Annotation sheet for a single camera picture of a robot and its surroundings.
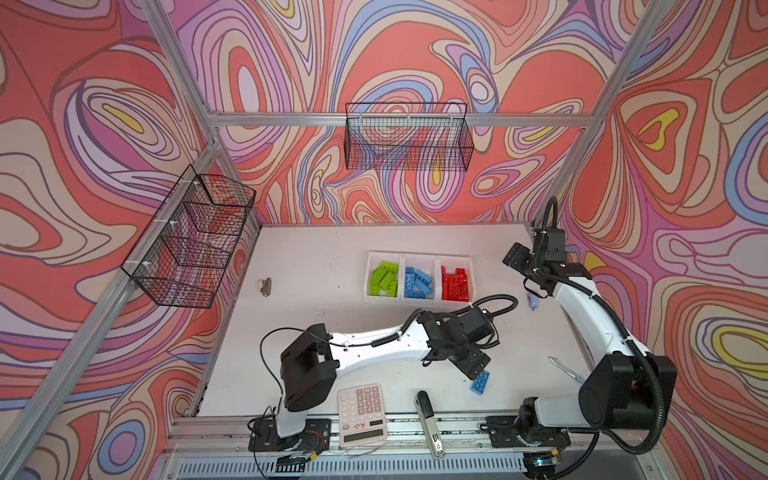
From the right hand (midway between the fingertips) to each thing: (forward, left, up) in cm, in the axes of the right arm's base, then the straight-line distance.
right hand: (521, 265), depth 86 cm
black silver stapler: (-34, +31, -12) cm, 47 cm away
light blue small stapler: (-3, -8, -16) cm, 18 cm away
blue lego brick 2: (+4, +32, -13) cm, 35 cm away
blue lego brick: (+5, +27, -15) cm, 31 cm away
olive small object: (+5, +81, -15) cm, 82 cm away
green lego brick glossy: (+6, +42, -15) cm, 44 cm away
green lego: (+1, +37, -12) cm, 39 cm away
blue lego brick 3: (-28, +15, -17) cm, 36 cm away
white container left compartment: (+13, +44, -12) cm, 47 cm away
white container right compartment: (+9, +17, -10) cm, 22 cm away
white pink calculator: (-35, +47, -15) cm, 60 cm away
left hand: (-24, +17, -5) cm, 30 cm away
